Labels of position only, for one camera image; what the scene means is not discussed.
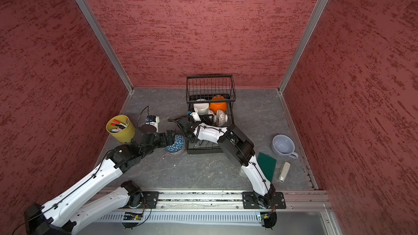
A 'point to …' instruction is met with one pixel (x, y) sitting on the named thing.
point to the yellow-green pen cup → (121, 128)
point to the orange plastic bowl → (215, 106)
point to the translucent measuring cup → (284, 145)
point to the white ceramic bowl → (202, 107)
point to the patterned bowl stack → (174, 152)
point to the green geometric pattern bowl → (210, 112)
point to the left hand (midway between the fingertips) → (167, 136)
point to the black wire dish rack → (210, 100)
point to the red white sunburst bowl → (221, 118)
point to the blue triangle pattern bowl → (179, 142)
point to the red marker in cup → (118, 125)
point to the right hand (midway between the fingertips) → (209, 120)
